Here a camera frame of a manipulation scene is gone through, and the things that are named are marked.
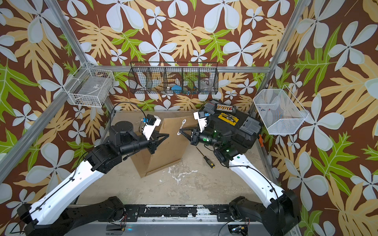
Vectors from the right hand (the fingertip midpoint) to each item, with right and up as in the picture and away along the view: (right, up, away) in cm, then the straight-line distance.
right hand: (180, 131), depth 65 cm
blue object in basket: (-4, +27, +29) cm, 40 cm away
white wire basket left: (-54, +26, +20) cm, 63 cm away
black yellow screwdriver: (+16, -19, +27) cm, 37 cm away
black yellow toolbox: (+37, +1, +22) cm, 43 cm away
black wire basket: (-4, +36, +35) cm, 50 cm away
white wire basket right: (+57, +11, +18) cm, 61 cm away
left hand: (-5, 0, -4) cm, 6 cm away
